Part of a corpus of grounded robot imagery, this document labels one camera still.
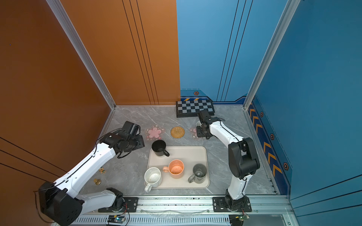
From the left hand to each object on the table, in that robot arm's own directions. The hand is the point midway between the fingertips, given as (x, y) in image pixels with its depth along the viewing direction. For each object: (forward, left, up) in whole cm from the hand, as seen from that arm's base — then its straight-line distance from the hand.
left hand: (141, 141), depth 81 cm
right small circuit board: (-35, -52, -16) cm, 65 cm away
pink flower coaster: (+17, -31, -14) cm, 39 cm away
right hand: (+11, -36, -7) cm, 38 cm away
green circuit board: (-35, +10, -17) cm, 40 cm away
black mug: (+1, -9, -7) cm, 11 cm away
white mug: (-16, -7, -15) cm, 22 cm away
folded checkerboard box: (+37, -30, -10) cm, 49 cm away
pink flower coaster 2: (+16, -3, -15) cm, 22 cm away
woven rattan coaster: (+17, -20, -14) cm, 29 cm away
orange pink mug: (-10, -20, -14) cm, 26 cm away
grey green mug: (-18, -33, -4) cm, 38 cm away
